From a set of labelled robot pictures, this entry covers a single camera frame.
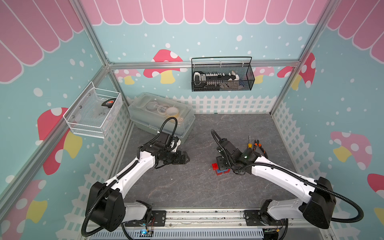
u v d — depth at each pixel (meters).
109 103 0.78
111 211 0.40
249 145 1.00
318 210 0.38
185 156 0.74
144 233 0.71
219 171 0.87
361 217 0.38
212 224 0.74
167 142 0.67
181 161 0.73
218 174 0.89
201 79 0.89
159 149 0.59
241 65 0.89
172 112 0.97
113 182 0.43
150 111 0.94
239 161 0.55
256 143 1.03
